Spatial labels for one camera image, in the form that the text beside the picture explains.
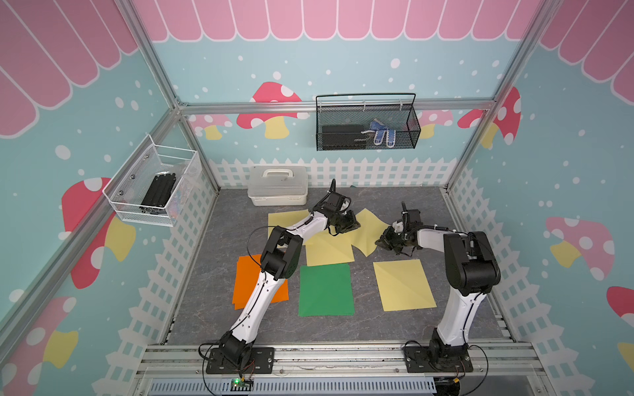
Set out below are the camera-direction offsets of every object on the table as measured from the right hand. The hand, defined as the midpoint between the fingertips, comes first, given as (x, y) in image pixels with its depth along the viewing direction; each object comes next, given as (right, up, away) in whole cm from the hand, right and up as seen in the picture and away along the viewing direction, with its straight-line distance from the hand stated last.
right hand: (374, 239), depth 101 cm
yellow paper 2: (-5, +1, +1) cm, 5 cm away
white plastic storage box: (-41, +23, +6) cm, 47 cm away
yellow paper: (-20, -4, -1) cm, 20 cm away
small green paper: (-20, -17, -11) cm, 29 cm away
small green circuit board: (-46, -40, -28) cm, 67 cm away
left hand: (-6, +5, +4) cm, 8 cm away
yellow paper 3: (+8, -15, -11) cm, 21 cm away
